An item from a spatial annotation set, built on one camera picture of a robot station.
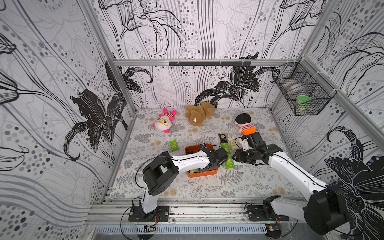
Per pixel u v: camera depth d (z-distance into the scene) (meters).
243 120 1.09
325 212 0.39
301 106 0.81
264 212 0.70
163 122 1.02
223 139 1.01
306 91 0.80
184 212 0.75
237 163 0.88
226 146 0.96
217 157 0.67
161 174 0.47
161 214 0.73
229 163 0.88
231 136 1.01
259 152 0.59
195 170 0.70
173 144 0.98
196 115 1.04
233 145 0.97
